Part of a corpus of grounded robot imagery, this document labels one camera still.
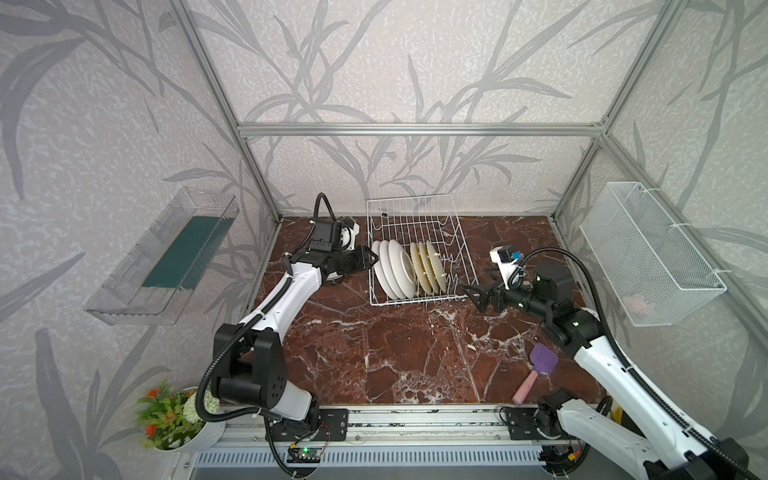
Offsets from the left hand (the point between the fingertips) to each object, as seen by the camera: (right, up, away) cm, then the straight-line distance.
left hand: (374, 258), depth 85 cm
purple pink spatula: (+48, -29, -3) cm, 56 cm away
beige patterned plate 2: (+15, -3, +2) cm, 16 cm away
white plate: (+4, -4, 0) cm, 6 cm away
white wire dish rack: (+14, +13, +32) cm, 37 cm away
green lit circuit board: (-16, -47, -13) cm, 51 cm away
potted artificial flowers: (-40, -32, -24) cm, 57 cm away
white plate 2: (+8, -4, +3) cm, 10 cm away
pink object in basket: (+66, -10, -12) cm, 68 cm away
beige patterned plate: (+13, -4, +3) cm, 14 cm away
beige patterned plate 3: (+19, -3, +7) cm, 20 cm away
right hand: (+26, -4, -11) cm, 29 cm away
